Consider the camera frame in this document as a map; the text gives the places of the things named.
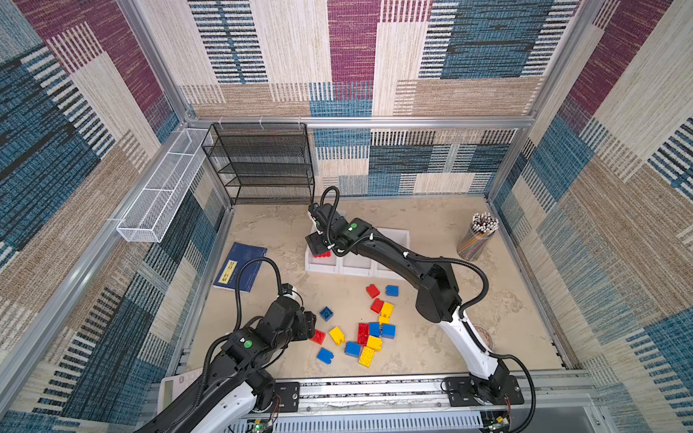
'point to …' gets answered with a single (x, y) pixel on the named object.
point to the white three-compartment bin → (356, 264)
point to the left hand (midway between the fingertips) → (307, 316)
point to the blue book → (239, 254)
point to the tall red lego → (363, 334)
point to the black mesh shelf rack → (263, 163)
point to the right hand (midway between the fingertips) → (320, 240)
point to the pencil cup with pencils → (484, 225)
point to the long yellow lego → (366, 357)
